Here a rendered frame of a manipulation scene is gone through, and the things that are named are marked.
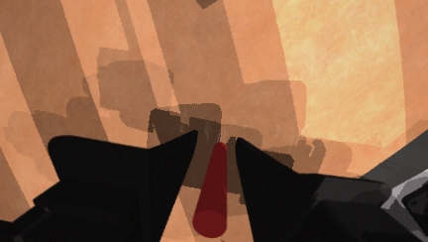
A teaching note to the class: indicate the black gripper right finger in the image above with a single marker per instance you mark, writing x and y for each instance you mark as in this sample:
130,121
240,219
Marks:
279,200

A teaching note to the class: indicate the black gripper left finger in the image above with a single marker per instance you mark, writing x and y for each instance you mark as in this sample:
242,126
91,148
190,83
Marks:
156,174

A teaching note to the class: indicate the dark red peg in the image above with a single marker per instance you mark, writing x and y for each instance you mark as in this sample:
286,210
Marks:
210,217

